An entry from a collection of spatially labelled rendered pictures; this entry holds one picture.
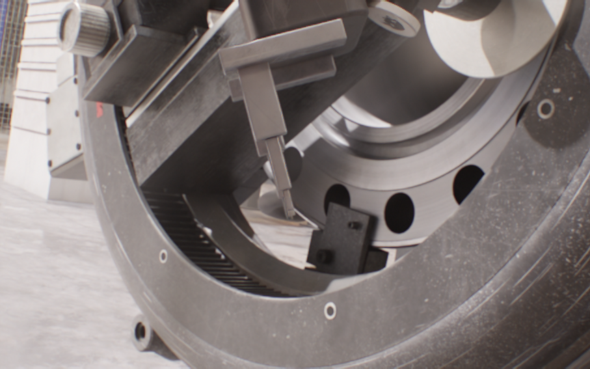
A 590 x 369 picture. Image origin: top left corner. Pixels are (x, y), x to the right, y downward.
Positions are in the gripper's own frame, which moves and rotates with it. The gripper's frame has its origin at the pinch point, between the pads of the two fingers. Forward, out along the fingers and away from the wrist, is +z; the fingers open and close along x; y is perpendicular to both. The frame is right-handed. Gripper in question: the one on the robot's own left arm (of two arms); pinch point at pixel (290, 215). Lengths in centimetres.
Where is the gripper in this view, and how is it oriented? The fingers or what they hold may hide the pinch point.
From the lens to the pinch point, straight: 37.1
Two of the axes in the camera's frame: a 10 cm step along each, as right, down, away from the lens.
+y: 9.7, -2.6, 0.4
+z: 2.6, 9.6, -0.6
